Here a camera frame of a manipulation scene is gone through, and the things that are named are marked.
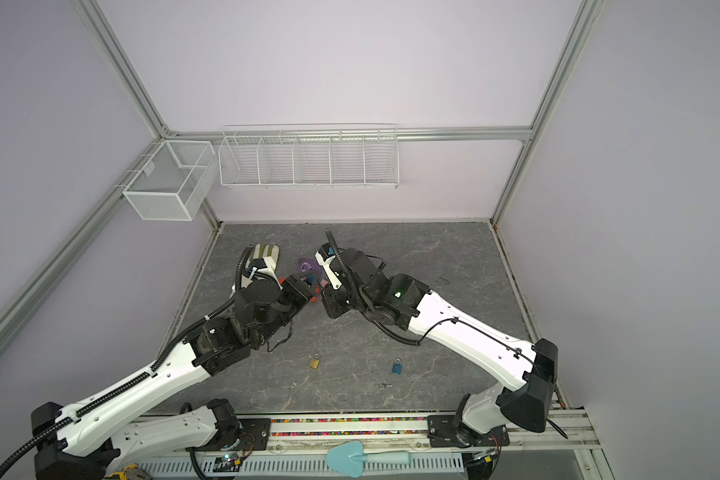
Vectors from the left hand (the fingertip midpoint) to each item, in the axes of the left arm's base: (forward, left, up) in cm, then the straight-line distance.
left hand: (319, 281), depth 68 cm
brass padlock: (-9, +5, -29) cm, 31 cm away
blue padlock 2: (-11, -19, -29) cm, 36 cm away
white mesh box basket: (+47, +51, -5) cm, 70 cm away
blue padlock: (-2, +1, +4) cm, 4 cm away
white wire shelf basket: (+50, +6, 0) cm, 50 cm away
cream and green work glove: (+31, +23, -28) cm, 48 cm away
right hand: (-2, -1, -2) cm, 3 cm away
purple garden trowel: (+3, +3, +1) cm, 5 cm away
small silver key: (-16, -14, -29) cm, 36 cm away
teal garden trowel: (-32, -5, -28) cm, 43 cm away
